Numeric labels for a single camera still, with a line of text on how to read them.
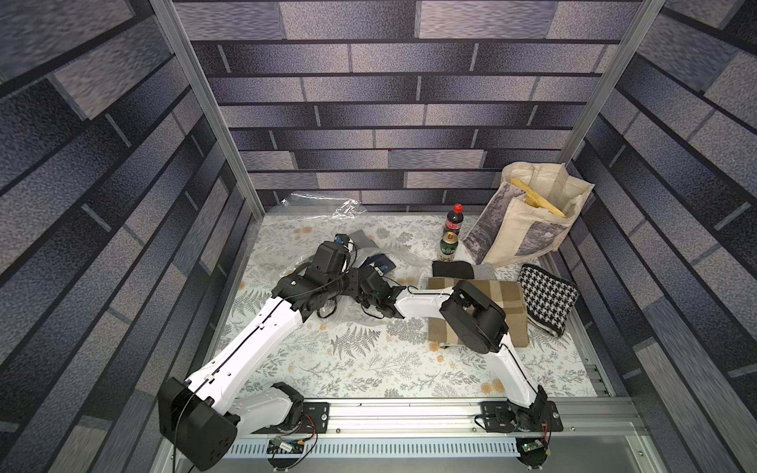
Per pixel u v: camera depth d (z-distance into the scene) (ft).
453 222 3.47
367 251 2.60
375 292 2.49
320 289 1.67
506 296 2.90
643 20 2.30
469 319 1.78
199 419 1.22
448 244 3.20
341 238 2.23
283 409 2.03
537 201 2.95
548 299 2.97
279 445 2.33
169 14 2.27
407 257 3.45
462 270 3.32
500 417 2.39
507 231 3.00
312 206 3.79
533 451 2.35
